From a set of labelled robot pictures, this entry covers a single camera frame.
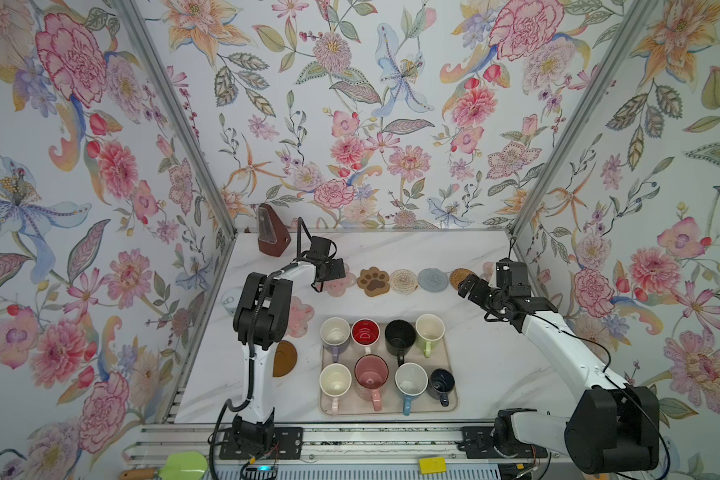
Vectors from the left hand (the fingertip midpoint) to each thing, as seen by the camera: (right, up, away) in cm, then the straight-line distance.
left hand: (337, 270), depth 107 cm
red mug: (+10, -18, -17) cm, 27 cm away
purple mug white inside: (0, -19, -15) cm, 24 cm away
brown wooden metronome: (-23, +12, +2) cm, 26 cm away
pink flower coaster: (+1, -6, -3) cm, 7 cm away
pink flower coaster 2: (-12, -15, -9) cm, 21 cm away
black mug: (+20, -19, -20) cm, 34 cm away
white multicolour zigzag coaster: (+24, -4, 0) cm, 24 cm away
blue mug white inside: (+22, -29, -25) cm, 44 cm away
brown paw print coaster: (+13, -4, 0) cm, 14 cm away
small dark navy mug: (+30, -30, -25) cm, 49 cm away
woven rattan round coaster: (+43, -2, +1) cm, 43 cm away
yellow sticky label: (+25, -44, -38) cm, 63 cm away
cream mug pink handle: (+1, -30, -24) cm, 38 cm away
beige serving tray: (+33, -24, -19) cm, 45 cm away
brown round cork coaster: (-14, -26, -19) cm, 34 cm away
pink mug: (+11, -28, -24) cm, 38 cm away
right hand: (+40, -5, -20) cm, 45 cm away
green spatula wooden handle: (-35, -46, -34) cm, 67 cm away
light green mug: (+29, -17, -18) cm, 38 cm away
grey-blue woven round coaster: (+34, -4, 0) cm, 35 cm away
